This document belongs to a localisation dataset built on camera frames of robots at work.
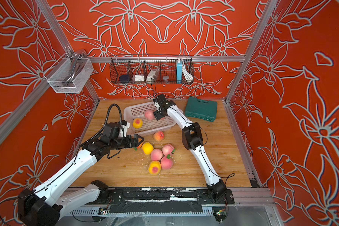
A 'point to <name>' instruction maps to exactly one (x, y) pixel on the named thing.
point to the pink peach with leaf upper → (168, 149)
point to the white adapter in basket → (139, 77)
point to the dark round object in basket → (124, 78)
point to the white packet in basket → (153, 76)
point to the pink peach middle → (156, 154)
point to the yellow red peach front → (154, 167)
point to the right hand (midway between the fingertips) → (157, 113)
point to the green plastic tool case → (203, 110)
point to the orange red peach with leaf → (136, 148)
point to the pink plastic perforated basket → (149, 126)
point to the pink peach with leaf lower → (166, 162)
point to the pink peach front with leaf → (149, 114)
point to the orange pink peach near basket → (158, 136)
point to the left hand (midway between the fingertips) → (137, 139)
